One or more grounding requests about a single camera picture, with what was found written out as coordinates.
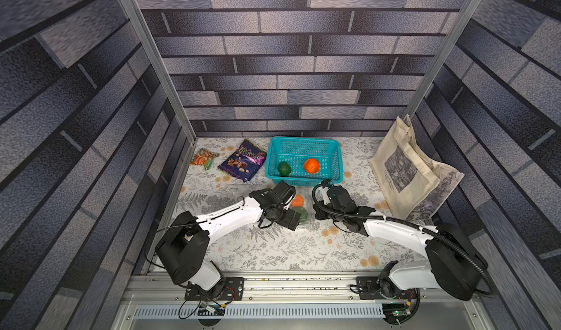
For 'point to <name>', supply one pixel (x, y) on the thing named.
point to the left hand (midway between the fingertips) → (290, 218)
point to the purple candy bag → (244, 161)
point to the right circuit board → (394, 313)
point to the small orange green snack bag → (204, 158)
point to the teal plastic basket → (296, 150)
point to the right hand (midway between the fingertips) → (311, 204)
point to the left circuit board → (208, 308)
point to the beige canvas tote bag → (413, 181)
